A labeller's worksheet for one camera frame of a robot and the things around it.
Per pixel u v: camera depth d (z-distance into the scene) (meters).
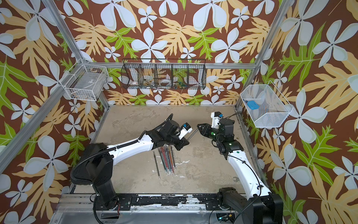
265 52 0.84
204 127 0.71
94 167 0.48
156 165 0.88
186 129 0.72
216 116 0.70
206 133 0.68
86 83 0.86
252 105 0.86
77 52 0.86
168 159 0.90
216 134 0.66
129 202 0.74
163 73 0.96
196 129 0.78
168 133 0.65
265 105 0.84
